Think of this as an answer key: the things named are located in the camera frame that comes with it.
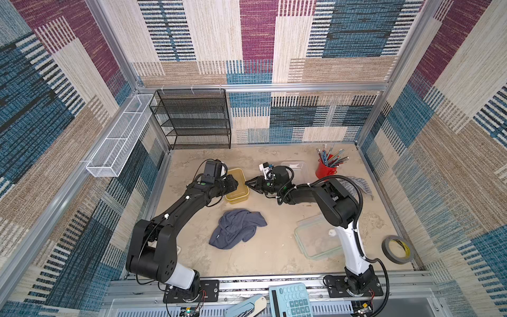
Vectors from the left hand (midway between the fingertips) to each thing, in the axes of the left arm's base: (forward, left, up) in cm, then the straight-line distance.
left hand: (237, 183), depth 89 cm
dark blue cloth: (-16, +1, -8) cm, 18 cm away
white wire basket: (-4, +44, +21) cm, 49 cm away
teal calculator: (-42, -20, -11) cm, 48 cm away
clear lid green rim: (-20, -34, -14) cm, 42 cm away
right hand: (+4, -5, -7) cm, 9 cm away
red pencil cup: (+14, -44, -4) cm, 47 cm away
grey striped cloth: (+5, -61, -10) cm, 62 cm away
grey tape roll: (-28, -61, -11) cm, 68 cm away
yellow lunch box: (-1, -1, -7) cm, 8 cm away
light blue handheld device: (-44, -5, -10) cm, 46 cm away
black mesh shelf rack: (+39, +26, +6) cm, 47 cm away
